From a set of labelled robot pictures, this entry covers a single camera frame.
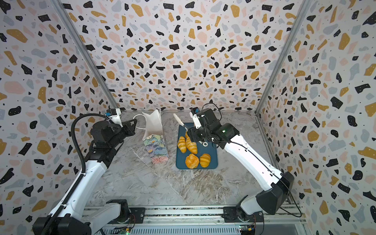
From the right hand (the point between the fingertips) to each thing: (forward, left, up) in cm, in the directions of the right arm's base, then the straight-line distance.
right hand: (192, 131), depth 73 cm
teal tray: (+8, -11, -29) cm, 33 cm away
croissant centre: (+6, +2, -24) cm, 24 cm away
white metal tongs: (0, +3, +3) cm, 4 cm away
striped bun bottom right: (-3, -7, -25) cm, 26 cm away
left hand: (+4, +28, +4) cm, 28 cm away
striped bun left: (+8, +9, -25) cm, 28 cm away
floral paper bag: (-1, +21, -4) cm, 21 cm away
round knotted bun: (-4, +1, -25) cm, 25 cm away
